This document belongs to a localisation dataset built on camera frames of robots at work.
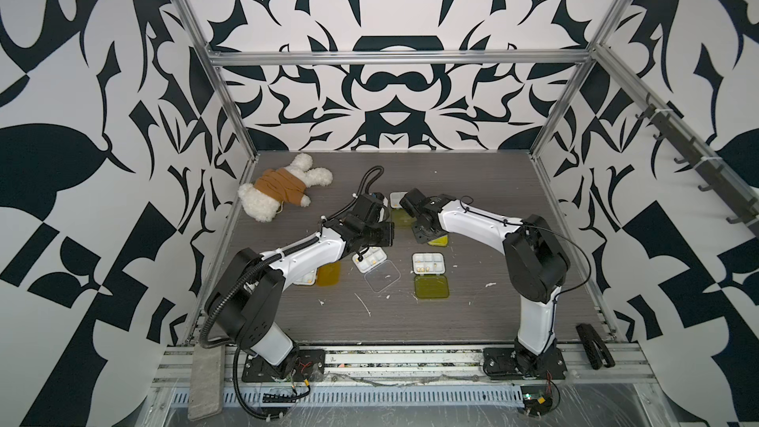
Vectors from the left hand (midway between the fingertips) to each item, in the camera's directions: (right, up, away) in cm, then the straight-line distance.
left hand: (393, 228), depth 88 cm
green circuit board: (+33, -38, -17) cm, 53 cm away
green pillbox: (+2, +5, -10) cm, 11 cm away
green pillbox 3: (+11, -14, +1) cm, 18 cm away
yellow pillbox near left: (-19, -14, +3) cm, 24 cm away
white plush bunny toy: (-38, +12, +11) cm, 42 cm away
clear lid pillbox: (-4, -14, +2) cm, 14 cm away
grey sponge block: (-44, -35, -19) cm, 59 cm away
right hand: (+11, -1, +7) cm, 13 cm away
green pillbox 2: (+16, -5, +8) cm, 19 cm away
